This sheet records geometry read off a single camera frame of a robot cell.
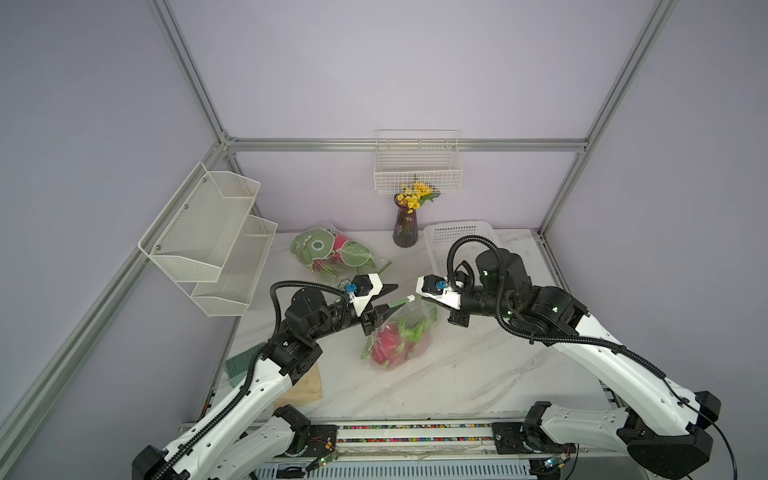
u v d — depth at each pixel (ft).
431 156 3.11
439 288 1.64
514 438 2.40
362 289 1.64
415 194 3.22
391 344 2.25
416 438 2.46
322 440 2.38
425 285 1.68
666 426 1.27
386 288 2.09
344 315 1.82
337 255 3.39
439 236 3.64
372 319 1.88
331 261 3.44
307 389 2.70
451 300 1.74
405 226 3.61
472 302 1.73
